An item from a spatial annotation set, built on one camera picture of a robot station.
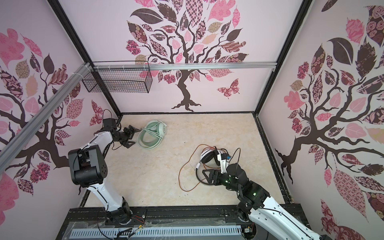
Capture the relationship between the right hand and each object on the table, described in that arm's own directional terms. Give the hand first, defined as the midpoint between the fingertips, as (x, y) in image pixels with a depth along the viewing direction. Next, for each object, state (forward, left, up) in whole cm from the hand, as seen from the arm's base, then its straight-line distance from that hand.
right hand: (207, 170), depth 73 cm
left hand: (+27, +42, -6) cm, 51 cm away
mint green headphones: (+36, +34, -9) cm, 50 cm away
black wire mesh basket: (+79, +68, +2) cm, 104 cm away
